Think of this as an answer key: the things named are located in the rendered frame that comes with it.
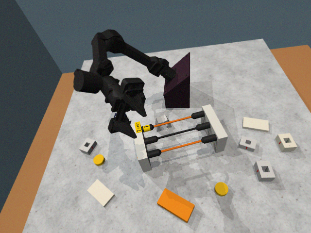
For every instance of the yellow short cylinder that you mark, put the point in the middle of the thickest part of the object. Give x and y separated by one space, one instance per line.
99 159
221 189

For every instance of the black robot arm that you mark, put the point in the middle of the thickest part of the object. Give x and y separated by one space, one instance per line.
98 78

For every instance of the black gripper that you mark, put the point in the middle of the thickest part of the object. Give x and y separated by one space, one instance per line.
122 97

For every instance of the orange rectangular block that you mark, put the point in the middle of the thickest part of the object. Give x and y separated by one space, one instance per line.
176 205

